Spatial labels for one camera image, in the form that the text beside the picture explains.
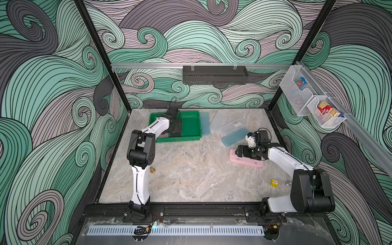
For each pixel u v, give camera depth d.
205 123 1.11
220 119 1.13
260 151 0.66
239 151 0.82
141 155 0.55
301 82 0.83
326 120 0.63
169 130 0.90
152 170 0.86
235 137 1.06
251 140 0.83
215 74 0.96
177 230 0.70
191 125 1.09
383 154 0.50
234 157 0.89
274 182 0.81
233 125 1.10
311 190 0.43
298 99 0.83
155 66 1.86
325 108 0.66
